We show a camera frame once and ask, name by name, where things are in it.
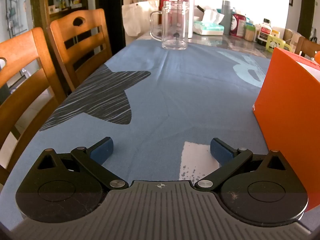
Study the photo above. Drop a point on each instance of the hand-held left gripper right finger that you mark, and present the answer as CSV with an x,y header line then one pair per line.
x,y
220,152

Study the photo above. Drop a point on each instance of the red container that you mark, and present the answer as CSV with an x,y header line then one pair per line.
x,y
237,26

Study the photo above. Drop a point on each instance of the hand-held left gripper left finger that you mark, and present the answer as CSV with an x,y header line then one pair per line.
x,y
102,150

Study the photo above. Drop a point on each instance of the clear glass mug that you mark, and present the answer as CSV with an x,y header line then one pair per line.
x,y
175,30

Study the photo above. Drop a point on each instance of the wooden dining chair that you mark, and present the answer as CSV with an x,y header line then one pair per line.
x,y
96,47
307,45
32,85

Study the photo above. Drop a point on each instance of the grey bottle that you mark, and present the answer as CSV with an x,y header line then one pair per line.
x,y
226,17

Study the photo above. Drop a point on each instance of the blue printed tablecloth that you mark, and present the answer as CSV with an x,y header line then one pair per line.
x,y
175,92

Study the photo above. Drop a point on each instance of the large orange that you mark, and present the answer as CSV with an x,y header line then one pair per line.
x,y
317,57

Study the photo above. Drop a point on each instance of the small green-lid jar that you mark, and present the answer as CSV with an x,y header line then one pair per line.
x,y
249,31

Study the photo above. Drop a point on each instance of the dark labelled bottle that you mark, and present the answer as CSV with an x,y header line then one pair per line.
x,y
264,33

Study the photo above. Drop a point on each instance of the orange cardboard box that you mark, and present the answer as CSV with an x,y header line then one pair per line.
x,y
290,110

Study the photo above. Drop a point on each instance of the tissue pack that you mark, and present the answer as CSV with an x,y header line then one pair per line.
x,y
208,27

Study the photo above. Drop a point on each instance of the wooden cabinet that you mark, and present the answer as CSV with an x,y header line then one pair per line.
x,y
41,5

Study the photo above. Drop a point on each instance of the white tote bag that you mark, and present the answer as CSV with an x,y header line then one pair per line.
x,y
136,17

